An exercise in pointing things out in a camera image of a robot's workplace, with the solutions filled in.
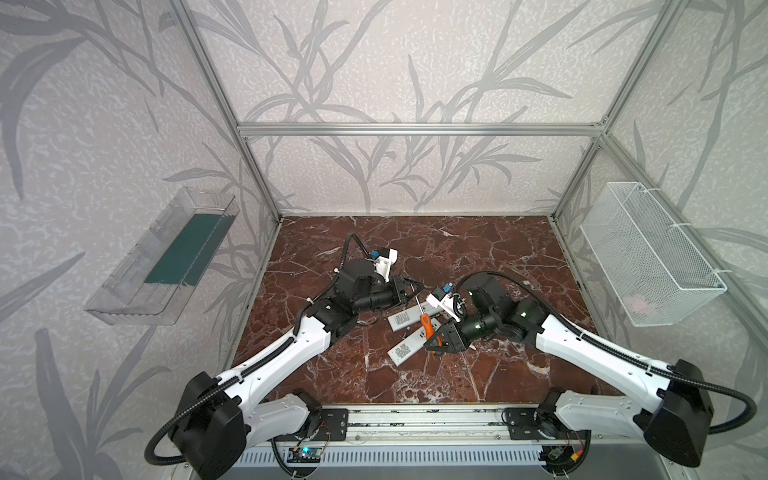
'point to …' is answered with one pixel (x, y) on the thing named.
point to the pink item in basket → (636, 302)
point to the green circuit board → (304, 455)
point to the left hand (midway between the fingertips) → (427, 281)
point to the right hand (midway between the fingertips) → (429, 335)
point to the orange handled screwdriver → (426, 323)
